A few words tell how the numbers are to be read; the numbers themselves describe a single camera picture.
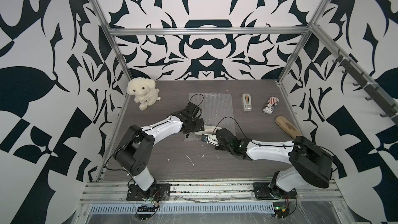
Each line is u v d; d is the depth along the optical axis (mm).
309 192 761
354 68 644
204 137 751
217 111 1023
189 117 700
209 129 872
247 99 1046
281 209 701
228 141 662
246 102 1048
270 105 1020
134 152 455
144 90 936
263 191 743
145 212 728
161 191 741
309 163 439
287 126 936
